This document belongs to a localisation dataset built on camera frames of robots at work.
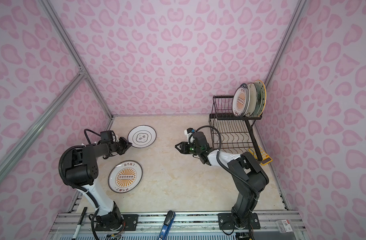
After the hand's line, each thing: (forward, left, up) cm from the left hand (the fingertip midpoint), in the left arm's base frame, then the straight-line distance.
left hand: (133, 140), depth 100 cm
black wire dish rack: (+7, -67, -3) cm, 68 cm away
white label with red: (-50, -82, -2) cm, 96 cm away
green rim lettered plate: (+4, -69, +30) cm, 75 cm away
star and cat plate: (+4, -77, +30) cm, 82 cm away
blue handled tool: (-48, -27, +1) cm, 55 cm away
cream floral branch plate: (+5, -74, +26) cm, 78 cm away
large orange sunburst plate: (-23, +1, -4) cm, 23 cm away
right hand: (-10, -31, +8) cm, 34 cm away
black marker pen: (-47, +17, -3) cm, 50 cm away
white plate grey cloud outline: (+6, -4, -4) cm, 8 cm away
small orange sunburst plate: (+11, -68, +22) cm, 73 cm away
